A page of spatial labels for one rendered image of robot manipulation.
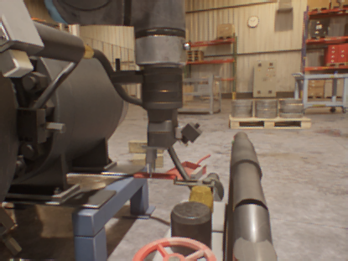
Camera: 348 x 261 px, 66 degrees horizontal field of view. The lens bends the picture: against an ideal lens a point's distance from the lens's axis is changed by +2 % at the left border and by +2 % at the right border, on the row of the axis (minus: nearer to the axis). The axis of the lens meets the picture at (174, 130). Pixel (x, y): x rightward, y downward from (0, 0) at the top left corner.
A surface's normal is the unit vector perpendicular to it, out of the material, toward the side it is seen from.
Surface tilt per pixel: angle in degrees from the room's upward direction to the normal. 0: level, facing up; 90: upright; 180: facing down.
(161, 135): 90
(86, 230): 90
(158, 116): 101
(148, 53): 90
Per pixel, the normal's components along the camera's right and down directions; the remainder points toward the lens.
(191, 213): -0.03, -0.99
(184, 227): -0.35, 0.15
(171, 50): 0.43, 0.13
